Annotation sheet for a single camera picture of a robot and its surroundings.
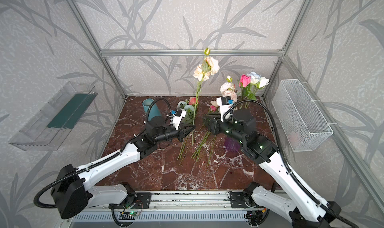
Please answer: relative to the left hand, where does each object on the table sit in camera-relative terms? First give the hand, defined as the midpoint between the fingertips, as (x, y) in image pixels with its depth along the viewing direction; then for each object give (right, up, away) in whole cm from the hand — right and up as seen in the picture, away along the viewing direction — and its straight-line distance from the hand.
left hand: (196, 123), depth 70 cm
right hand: (+5, +6, -8) cm, 11 cm away
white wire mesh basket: (+45, 0, -10) cm, 46 cm away
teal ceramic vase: (-29, +5, +26) cm, 39 cm away
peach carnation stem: (+15, +16, +3) cm, 23 cm away
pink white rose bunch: (+11, +8, +37) cm, 39 cm away
